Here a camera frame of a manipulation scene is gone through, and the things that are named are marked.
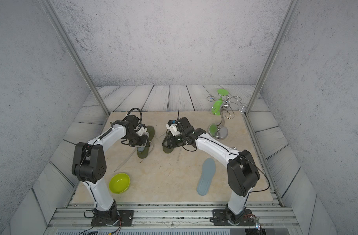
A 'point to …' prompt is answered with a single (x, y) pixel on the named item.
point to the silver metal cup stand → (228, 105)
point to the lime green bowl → (119, 183)
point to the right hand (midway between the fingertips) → (166, 143)
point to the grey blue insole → (209, 172)
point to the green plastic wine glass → (218, 103)
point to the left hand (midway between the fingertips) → (147, 145)
